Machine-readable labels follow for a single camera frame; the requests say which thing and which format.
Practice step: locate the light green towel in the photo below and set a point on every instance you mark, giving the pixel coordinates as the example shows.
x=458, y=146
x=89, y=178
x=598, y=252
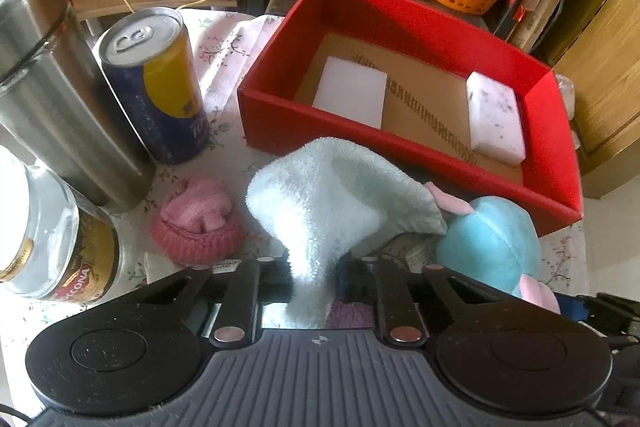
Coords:
x=329, y=198

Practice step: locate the purple quilted cloth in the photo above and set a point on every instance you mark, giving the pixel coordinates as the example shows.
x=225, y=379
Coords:
x=350, y=316

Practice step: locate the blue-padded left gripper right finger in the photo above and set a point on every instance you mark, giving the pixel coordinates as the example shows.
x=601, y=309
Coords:
x=382, y=284

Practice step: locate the blue yellow drink can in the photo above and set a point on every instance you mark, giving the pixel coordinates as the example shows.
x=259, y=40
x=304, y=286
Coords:
x=147, y=59

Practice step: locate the pink knitted sock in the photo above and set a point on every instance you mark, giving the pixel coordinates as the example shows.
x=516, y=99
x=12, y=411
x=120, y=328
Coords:
x=198, y=224

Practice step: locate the white plastic bag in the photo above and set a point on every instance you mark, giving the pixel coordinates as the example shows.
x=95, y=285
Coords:
x=567, y=91

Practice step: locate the wooden wardrobe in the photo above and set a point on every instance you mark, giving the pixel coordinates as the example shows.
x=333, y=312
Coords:
x=595, y=43

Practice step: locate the pink pig plush toy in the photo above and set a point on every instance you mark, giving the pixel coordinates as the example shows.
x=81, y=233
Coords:
x=494, y=241

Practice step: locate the glass coffee jar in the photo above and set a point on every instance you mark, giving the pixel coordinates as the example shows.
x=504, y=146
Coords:
x=55, y=245

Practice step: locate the red cardboard box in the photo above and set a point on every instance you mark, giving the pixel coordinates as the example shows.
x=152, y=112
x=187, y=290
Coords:
x=427, y=56

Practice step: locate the floral tablecloth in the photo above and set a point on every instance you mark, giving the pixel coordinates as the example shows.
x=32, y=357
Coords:
x=225, y=45

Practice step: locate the stainless steel thermos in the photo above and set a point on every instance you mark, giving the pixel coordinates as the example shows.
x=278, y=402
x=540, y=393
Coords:
x=57, y=103

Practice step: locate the white foam sponge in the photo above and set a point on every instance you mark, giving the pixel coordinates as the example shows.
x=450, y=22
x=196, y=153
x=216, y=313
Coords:
x=352, y=91

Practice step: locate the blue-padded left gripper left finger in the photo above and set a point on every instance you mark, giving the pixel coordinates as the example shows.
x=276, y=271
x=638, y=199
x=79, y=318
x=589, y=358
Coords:
x=253, y=285

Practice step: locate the white speckled sponge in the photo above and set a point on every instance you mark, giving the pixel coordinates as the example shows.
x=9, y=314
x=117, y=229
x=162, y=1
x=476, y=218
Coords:
x=495, y=124

